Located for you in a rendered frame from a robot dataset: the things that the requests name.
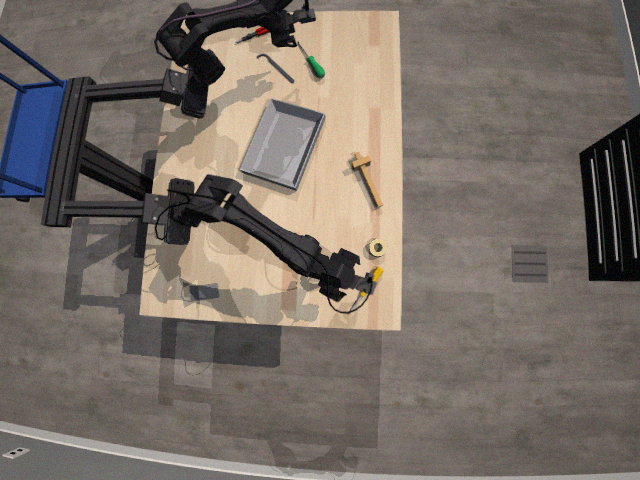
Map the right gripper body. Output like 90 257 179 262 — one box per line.
318 250 371 299

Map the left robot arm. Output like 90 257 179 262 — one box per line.
158 0 293 115

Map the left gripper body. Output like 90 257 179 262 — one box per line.
266 8 311 47

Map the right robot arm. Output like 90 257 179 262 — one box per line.
166 174 355 290

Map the green-handled screwdriver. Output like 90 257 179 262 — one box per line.
298 41 325 78

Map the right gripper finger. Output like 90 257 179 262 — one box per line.
338 248 361 265
332 291 347 302

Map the yellow-handled screwdriver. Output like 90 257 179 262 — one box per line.
350 267 383 311

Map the beige ring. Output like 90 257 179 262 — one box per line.
369 239 387 257

